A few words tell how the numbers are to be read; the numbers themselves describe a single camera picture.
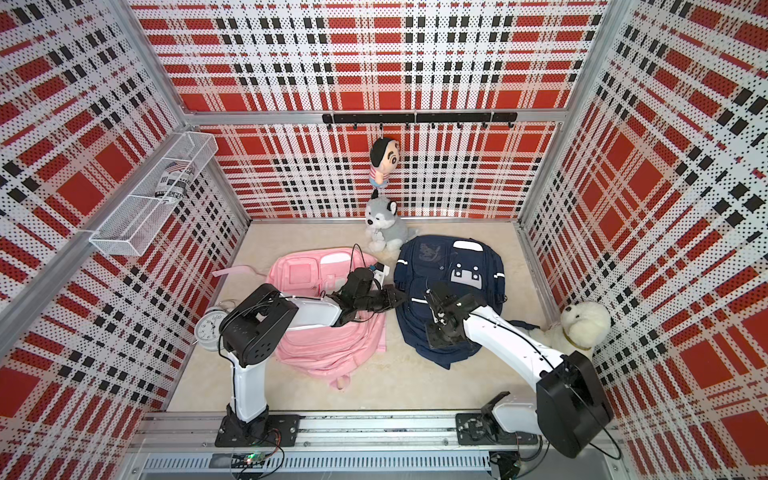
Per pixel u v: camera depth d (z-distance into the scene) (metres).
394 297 0.85
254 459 0.69
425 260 1.04
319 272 0.99
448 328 0.59
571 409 0.41
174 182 0.74
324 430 0.75
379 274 0.88
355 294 0.76
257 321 0.56
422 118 0.89
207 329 0.88
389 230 1.04
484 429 0.73
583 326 0.72
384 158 0.91
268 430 0.71
